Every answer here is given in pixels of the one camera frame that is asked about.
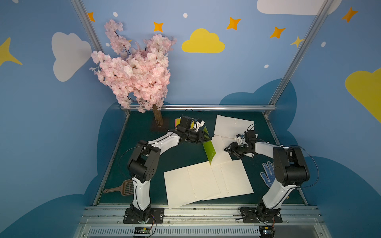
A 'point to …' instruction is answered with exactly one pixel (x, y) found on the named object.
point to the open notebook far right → (226, 130)
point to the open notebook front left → (191, 184)
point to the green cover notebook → (209, 147)
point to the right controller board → (267, 231)
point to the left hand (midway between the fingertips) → (211, 137)
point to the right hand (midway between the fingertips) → (228, 149)
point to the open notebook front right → (231, 179)
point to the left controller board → (142, 230)
